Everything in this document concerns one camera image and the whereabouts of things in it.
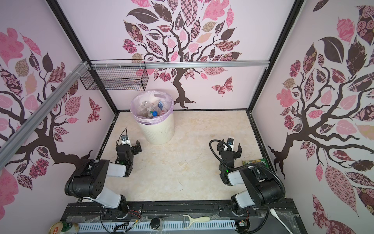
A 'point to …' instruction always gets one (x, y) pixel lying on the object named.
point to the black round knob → (155, 223)
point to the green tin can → (60, 226)
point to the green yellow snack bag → (263, 161)
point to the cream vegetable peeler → (202, 218)
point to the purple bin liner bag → (150, 95)
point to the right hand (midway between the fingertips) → (233, 141)
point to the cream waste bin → (158, 133)
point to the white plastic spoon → (273, 212)
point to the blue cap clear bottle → (158, 107)
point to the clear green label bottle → (146, 110)
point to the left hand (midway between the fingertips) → (131, 143)
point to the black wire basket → (116, 75)
